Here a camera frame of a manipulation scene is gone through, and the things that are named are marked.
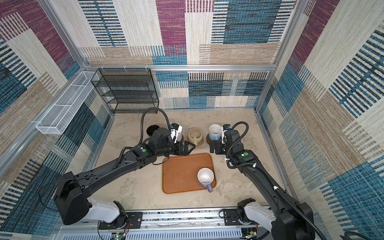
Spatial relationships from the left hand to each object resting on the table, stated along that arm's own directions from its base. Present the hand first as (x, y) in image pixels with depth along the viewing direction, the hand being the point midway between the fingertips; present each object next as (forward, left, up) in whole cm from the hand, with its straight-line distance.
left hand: (190, 144), depth 75 cm
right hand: (+3, -15, -6) cm, 16 cm away
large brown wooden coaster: (+17, -11, -21) cm, 30 cm away
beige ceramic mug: (+18, -3, -18) cm, 26 cm away
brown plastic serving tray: (-5, +7, -22) cm, 24 cm away
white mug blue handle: (+18, -16, -14) cm, 28 cm away
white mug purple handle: (-9, -8, -20) cm, 23 cm away
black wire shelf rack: (+49, +45, -4) cm, 67 cm away
